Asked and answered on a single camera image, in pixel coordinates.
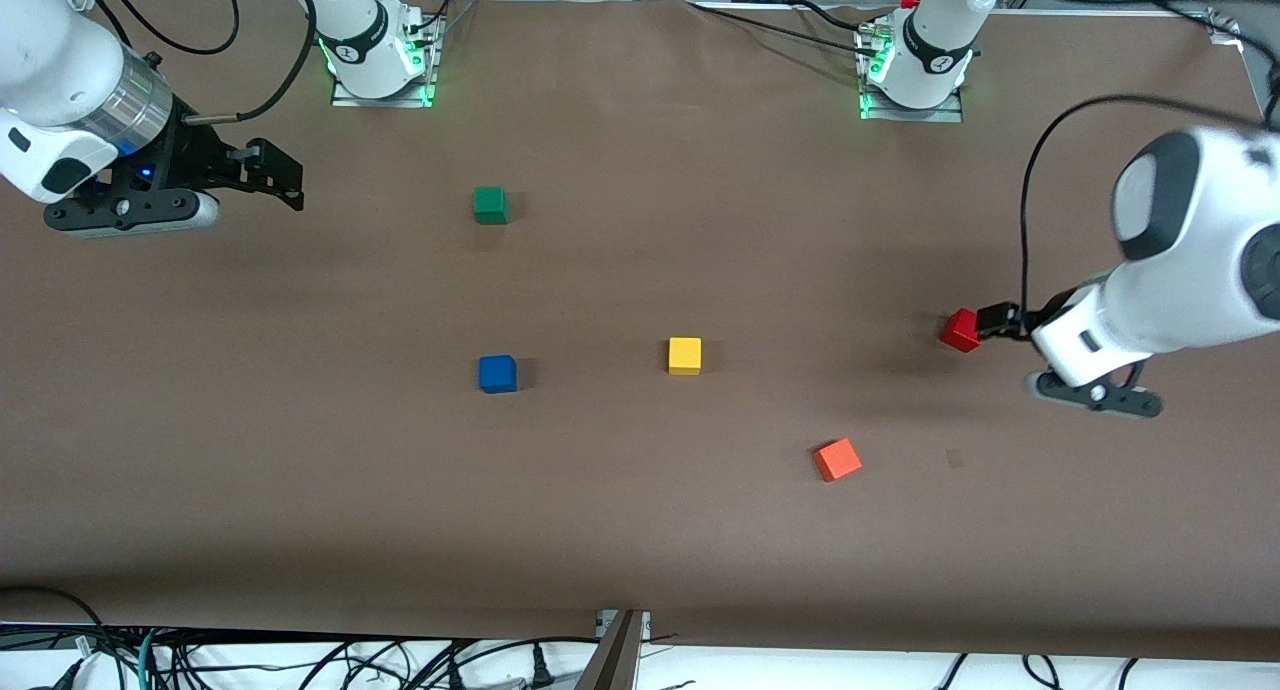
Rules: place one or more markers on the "green cube block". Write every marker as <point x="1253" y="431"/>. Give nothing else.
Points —
<point x="490" y="206"/>

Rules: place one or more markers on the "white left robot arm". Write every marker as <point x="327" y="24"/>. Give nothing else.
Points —
<point x="1190" y="240"/>

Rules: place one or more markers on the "red cube block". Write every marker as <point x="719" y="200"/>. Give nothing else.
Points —
<point x="960" y="332"/>

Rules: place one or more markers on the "orange cube block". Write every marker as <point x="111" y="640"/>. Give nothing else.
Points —
<point x="837" y="460"/>

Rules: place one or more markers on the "aluminium corner bracket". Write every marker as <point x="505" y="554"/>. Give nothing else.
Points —
<point x="1225" y="25"/>

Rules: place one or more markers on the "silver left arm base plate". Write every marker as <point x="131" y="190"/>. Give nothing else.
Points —
<point x="950" y="115"/>

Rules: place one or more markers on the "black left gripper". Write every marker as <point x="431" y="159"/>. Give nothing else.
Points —
<point x="1000" y="320"/>

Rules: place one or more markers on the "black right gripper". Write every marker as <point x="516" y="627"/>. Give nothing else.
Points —
<point x="203" y="157"/>

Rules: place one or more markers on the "blue cube block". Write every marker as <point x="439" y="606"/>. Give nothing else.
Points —
<point x="497" y="375"/>

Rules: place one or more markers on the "yellow cube block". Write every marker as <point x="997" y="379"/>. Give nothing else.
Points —
<point x="685" y="356"/>

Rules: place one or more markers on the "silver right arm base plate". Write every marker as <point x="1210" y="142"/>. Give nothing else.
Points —
<point x="350" y="98"/>

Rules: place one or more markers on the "brown table cover sheet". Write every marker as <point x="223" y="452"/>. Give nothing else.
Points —
<point x="600" y="520"/>

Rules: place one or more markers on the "metal table leg profile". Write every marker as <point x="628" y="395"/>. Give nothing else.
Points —
<point x="615" y="660"/>

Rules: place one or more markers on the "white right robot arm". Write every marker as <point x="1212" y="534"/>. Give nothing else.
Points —
<point x="60" y="60"/>

